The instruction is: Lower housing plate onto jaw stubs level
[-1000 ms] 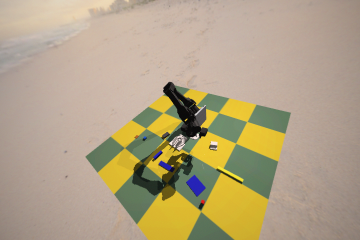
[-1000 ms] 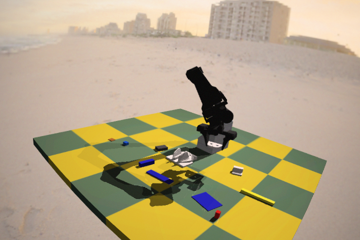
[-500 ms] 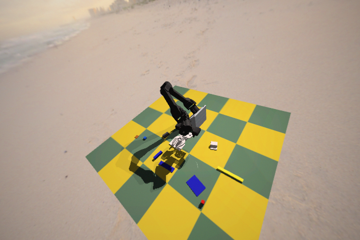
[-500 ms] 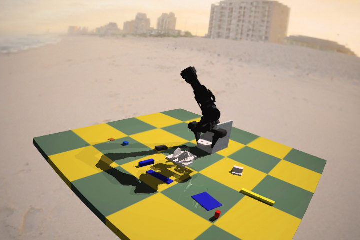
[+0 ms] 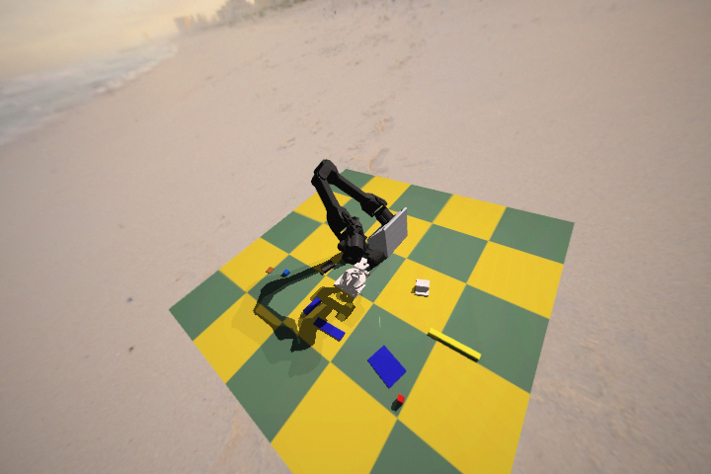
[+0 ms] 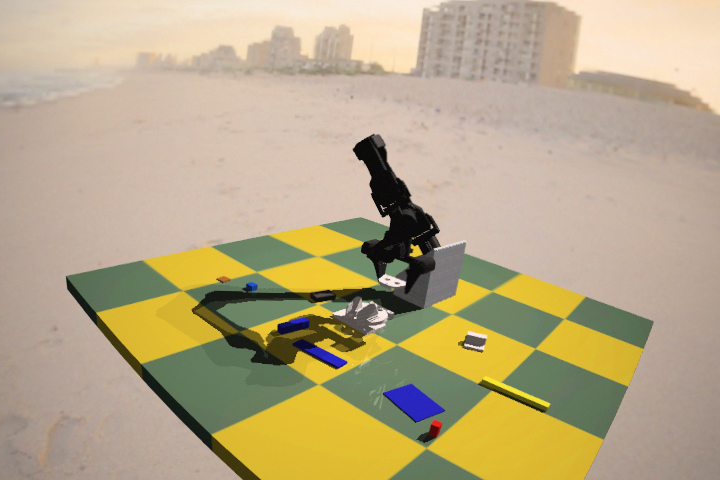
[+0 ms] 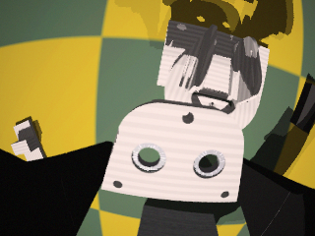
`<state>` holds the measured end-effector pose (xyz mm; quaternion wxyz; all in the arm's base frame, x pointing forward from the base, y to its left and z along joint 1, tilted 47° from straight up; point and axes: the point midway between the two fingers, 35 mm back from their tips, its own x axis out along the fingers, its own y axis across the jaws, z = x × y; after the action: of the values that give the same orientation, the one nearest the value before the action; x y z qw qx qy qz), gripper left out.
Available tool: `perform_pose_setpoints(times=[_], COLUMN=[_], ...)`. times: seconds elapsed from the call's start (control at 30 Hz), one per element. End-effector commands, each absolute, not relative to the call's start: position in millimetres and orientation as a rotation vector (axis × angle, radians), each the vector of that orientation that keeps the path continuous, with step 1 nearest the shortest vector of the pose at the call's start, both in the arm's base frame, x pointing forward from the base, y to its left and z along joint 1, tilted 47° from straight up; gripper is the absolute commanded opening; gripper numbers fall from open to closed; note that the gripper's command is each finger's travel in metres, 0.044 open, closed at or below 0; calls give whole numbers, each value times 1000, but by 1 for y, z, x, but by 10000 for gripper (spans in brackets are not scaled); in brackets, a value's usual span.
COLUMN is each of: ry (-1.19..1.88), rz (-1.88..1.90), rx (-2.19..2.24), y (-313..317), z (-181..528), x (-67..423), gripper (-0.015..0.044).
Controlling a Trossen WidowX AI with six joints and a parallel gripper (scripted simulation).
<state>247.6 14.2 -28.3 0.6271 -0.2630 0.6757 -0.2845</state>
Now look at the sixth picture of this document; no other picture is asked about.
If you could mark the small red block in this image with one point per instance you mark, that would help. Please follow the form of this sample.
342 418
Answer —
435 429

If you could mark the blue rectangular block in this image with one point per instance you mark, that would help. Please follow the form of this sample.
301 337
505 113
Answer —
293 326

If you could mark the blue flat plate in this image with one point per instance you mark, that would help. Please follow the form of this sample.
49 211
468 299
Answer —
413 402

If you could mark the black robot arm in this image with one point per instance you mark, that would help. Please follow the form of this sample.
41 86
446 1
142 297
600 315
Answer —
407 219

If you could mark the blue flat bar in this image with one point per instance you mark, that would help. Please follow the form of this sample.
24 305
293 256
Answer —
319 353

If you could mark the yellow long bar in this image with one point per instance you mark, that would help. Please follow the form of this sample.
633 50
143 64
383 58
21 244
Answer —
515 393

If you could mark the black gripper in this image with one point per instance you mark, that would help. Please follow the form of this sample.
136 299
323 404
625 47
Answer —
418 265

